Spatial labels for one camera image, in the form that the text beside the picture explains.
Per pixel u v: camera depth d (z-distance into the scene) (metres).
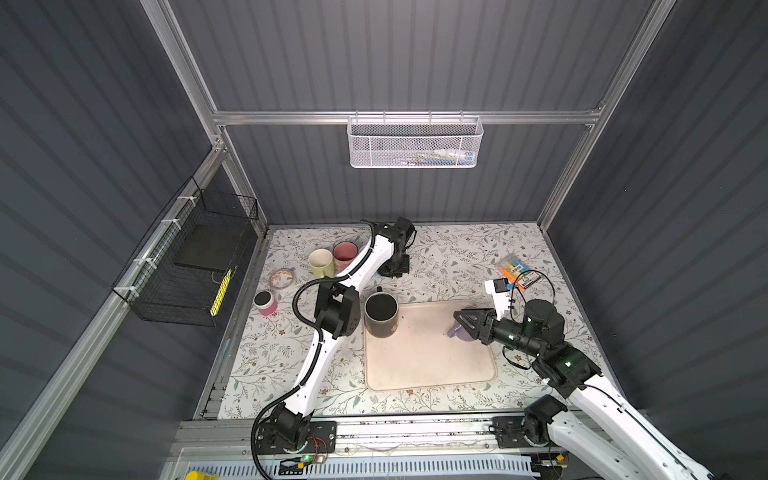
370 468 0.77
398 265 0.90
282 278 1.05
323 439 0.72
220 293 0.69
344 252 0.98
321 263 1.01
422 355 0.88
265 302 0.92
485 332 0.63
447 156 0.91
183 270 0.72
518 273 1.05
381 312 0.85
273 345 0.89
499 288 0.65
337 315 0.64
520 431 0.72
